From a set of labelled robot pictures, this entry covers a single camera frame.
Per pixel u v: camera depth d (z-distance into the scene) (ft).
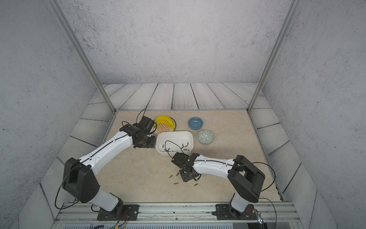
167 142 2.48
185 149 3.16
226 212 2.39
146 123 2.17
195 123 3.65
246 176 1.56
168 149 3.18
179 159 2.20
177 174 2.85
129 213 2.39
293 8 2.31
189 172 1.98
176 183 2.71
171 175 2.84
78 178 1.41
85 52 2.89
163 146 3.24
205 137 3.33
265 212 2.44
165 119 3.52
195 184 2.71
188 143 3.26
